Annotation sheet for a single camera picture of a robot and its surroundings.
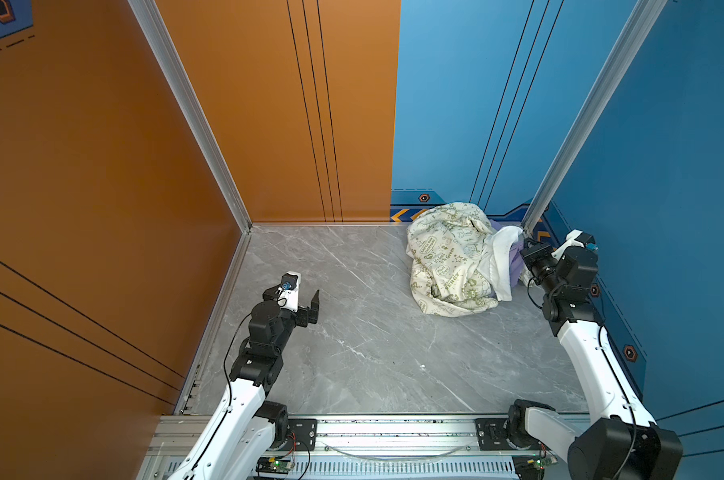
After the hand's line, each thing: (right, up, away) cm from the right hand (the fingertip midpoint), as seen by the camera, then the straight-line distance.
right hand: (520, 237), depth 76 cm
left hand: (-57, -13, +2) cm, 59 cm away
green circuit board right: (0, -55, -6) cm, 55 cm away
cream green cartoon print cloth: (-15, -1, +20) cm, 25 cm away
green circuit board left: (-62, -55, -6) cm, 82 cm away
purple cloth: (-1, -4, +1) cm, 4 cm away
